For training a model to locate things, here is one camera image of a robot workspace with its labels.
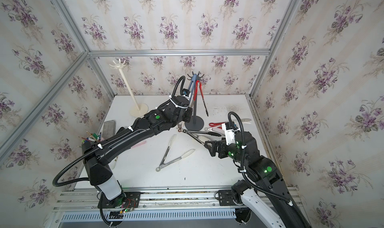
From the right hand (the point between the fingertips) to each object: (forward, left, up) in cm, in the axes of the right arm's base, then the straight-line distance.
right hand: (217, 141), depth 67 cm
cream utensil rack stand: (+37, +53, -24) cm, 69 cm away
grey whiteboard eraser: (+18, +66, -20) cm, 72 cm away
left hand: (+17, +13, +4) cm, 22 cm away
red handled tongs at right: (+26, -2, -25) cm, 35 cm away
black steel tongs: (+16, +13, -20) cm, 29 cm away
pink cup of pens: (+8, +68, -13) cm, 70 cm away
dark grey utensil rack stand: (+27, +9, -25) cm, 37 cm away
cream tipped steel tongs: (-3, +28, -24) cm, 37 cm away
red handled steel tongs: (+23, +10, +8) cm, 27 cm away
